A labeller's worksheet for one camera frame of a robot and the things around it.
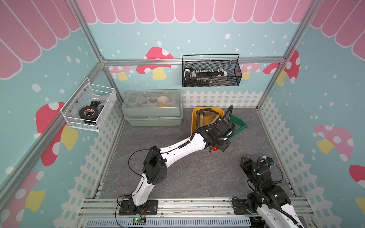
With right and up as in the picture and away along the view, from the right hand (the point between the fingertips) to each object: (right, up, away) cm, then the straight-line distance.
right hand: (242, 160), depth 79 cm
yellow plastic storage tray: (-14, +26, +32) cm, 43 cm away
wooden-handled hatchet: (-20, +24, +30) cm, 43 cm away
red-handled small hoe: (-22, +28, +33) cm, 49 cm away
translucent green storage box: (-57, +32, +26) cm, 70 cm away
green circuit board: (-57, -30, -6) cm, 65 cm away
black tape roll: (-81, +26, -8) cm, 85 cm away
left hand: (-11, +9, 0) cm, 14 cm away
